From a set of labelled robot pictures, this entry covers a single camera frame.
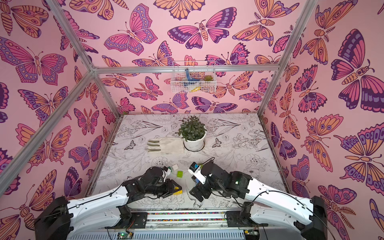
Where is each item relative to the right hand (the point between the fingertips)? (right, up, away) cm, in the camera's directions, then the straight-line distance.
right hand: (196, 183), depth 71 cm
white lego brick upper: (-13, +3, +19) cm, 23 cm away
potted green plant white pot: (-1, +23, +17) cm, 29 cm away
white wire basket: (-1, +59, +24) cm, 63 cm away
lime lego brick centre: (-9, -1, +19) cm, 21 cm away
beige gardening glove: (-21, +14, +31) cm, 41 cm away
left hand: (-8, -5, +6) cm, 11 cm away
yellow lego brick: (-9, -6, +4) cm, 12 cm away
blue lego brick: (+1, -3, +11) cm, 12 cm away
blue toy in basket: (-5, +58, +23) cm, 63 cm away
